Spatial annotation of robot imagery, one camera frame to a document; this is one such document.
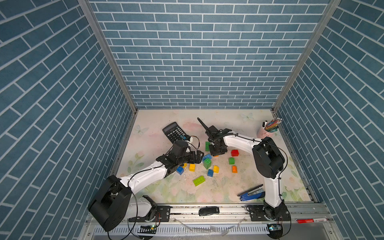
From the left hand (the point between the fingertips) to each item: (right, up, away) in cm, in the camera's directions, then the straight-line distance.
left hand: (201, 155), depth 83 cm
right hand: (+9, -2, +12) cm, 15 cm away
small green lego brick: (+19, -6, +10) cm, 23 cm away
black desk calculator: (-19, +11, +21) cm, 30 cm away
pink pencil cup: (+40, +11, +13) cm, 44 cm away
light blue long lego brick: (+4, -3, +10) cm, 11 cm away
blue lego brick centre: (+5, -11, +3) cm, 13 cm away
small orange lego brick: (+20, -10, +5) cm, 23 cm away
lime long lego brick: (-1, -15, 0) cm, 15 cm away
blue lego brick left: (-13, -9, +2) cm, 16 cm away
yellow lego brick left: (-8, -3, -8) cm, 12 cm away
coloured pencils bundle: (+46, +16, +11) cm, 50 cm away
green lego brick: (+3, -5, +1) cm, 6 cm away
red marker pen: (+54, -29, -12) cm, 62 cm away
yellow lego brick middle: (-5, -8, +3) cm, 10 cm away
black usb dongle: (+3, -25, -11) cm, 27 cm away
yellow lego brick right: (+9, -9, +4) cm, 13 cm away
